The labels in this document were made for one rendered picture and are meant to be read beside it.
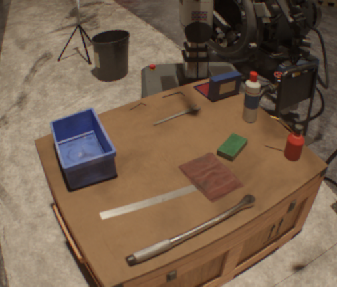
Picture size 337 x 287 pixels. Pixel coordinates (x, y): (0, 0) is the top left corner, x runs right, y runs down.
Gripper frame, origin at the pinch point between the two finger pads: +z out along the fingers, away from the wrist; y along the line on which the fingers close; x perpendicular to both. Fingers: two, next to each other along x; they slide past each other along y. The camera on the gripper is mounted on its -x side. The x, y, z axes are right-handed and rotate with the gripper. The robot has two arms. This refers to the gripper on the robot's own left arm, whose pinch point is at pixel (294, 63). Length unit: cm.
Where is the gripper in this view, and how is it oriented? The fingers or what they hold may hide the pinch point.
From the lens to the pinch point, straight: 218.4
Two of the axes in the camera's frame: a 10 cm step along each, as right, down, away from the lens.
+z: 0.0, 7.7, 6.4
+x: -5.2, -5.4, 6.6
